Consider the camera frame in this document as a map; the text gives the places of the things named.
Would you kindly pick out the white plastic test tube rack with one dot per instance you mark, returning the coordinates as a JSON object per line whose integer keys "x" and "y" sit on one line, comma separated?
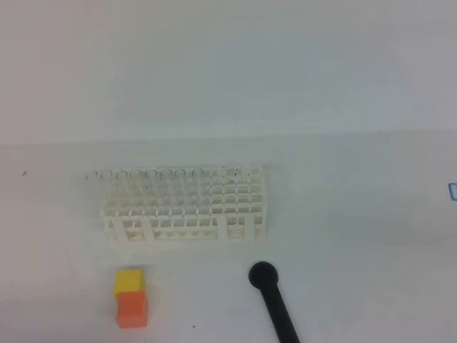
{"x": 153, "y": 205}

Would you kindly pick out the black stand pole with knob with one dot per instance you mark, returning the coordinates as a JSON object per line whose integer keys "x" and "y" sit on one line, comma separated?
{"x": 264, "y": 277}

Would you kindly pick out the yellow foam cube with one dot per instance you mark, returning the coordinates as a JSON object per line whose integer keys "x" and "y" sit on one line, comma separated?
{"x": 129, "y": 280}

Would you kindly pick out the orange foam cube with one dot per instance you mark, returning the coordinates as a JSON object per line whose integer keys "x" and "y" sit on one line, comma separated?
{"x": 132, "y": 310}

